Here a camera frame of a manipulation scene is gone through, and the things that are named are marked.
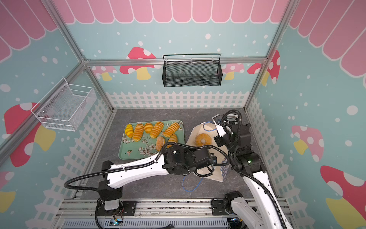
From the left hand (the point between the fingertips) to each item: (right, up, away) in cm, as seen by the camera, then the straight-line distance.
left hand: (189, 154), depth 68 cm
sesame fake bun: (-19, +2, +26) cm, 32 cm away
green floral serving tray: (-29, -2, +29) cm, 41 cm away
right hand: (+14, +14, 0) cm, 20 cm away
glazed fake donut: (+8, +7, +26) cm, 28 cm away
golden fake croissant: (-11, +5, +31) cm, 33 cm away
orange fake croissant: (-37, +9, +34) cm, 51 cm away
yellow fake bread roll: (-43, +10, +34) cm, 56 cm away
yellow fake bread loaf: (-23, +10, +34) cm, 42 cm away
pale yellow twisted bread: (-13, +10, +34) cm, 38 cm away
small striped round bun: (-30, +12, +35) cm, 47 cm away
